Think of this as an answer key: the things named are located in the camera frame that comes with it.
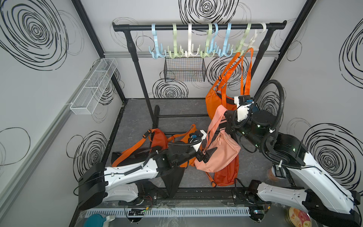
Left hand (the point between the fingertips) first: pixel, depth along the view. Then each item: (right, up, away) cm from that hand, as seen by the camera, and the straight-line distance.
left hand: (210, 141), depth 66 cm
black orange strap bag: (-31, -4, +21) cm, 38 cm away
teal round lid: (-53, -35, -3) cm, 64 cm away
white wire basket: (-64, +19, +6) cm, 67 cm away
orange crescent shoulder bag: (+9, +24, +20) cm, 32 cm away
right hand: (+4, +14, -9) cm, 17 cm away
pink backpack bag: (+10, -4, +7) cm, 13 cm away
